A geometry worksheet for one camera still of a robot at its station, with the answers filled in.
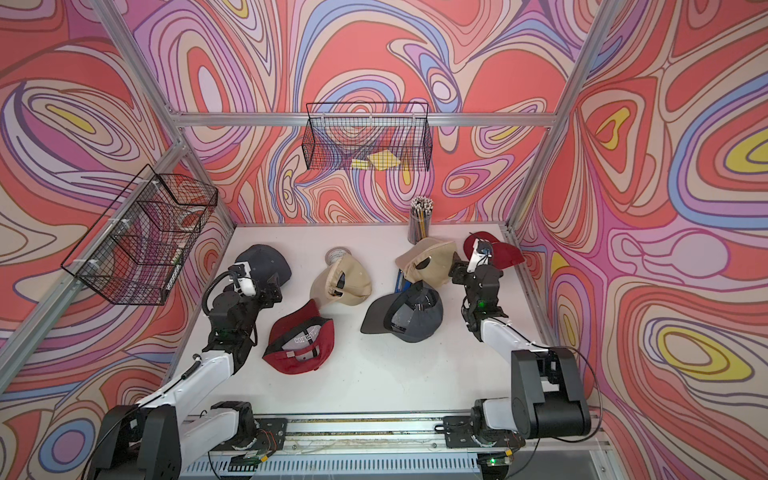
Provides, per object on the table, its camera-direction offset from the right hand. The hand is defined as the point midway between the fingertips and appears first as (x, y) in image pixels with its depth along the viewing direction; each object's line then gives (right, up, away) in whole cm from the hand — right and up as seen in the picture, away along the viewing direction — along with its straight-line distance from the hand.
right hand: (465, 260), depth 88 cm
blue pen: (-19, -8, +13) cm, 24 cm away
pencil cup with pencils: (-12, +14, +14) cm, 24 cm away
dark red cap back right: (+16, +2, +11) cm, 20 cm away
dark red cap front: (-50, -24, +1) cm, 55 cm away
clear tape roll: (-43, +2, +20) cm, 47 cm away
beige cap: (-38, -7, +11) cm, 40 cm away
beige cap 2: (-9, 0, +16) cm, 19 cm away
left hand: (-59, -5, -4) cm, 59 cm away
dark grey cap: (-64, -1, +9) cm, 65 cm away
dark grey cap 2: (-16, -15, -8) cm, 23 cm away
